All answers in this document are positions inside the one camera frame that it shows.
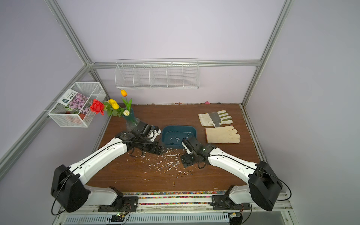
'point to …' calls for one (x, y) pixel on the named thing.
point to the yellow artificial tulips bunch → (112, 107)
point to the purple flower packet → (76, 102)
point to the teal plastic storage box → (172, 136)
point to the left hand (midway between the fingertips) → (159, 150)
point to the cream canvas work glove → (225, 134)
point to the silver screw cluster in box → (177, 138)
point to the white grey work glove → (214, 119)
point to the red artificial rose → (97, 107)
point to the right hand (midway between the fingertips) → (187, 157)
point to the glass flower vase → (131, 121)
